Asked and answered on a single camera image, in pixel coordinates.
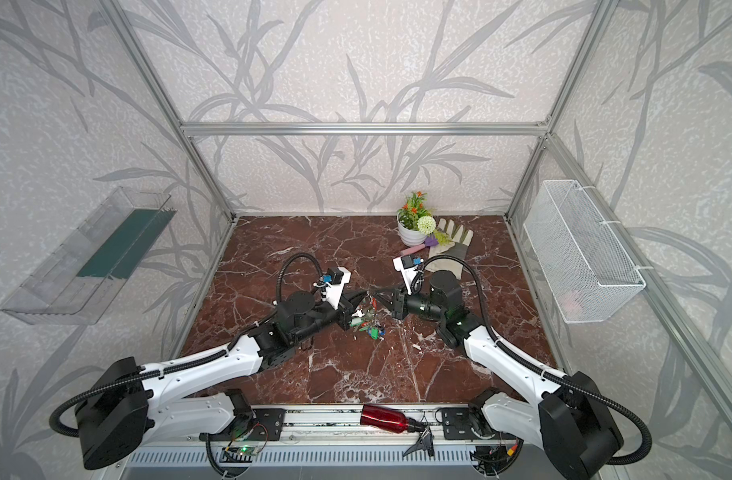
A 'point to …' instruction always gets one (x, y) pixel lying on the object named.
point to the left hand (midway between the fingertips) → (369, 287)
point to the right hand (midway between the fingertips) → (375, 286)
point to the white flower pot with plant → (416, 222)
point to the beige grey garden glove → (457, 246)
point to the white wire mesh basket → (586, 274)
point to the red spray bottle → (386, 419)
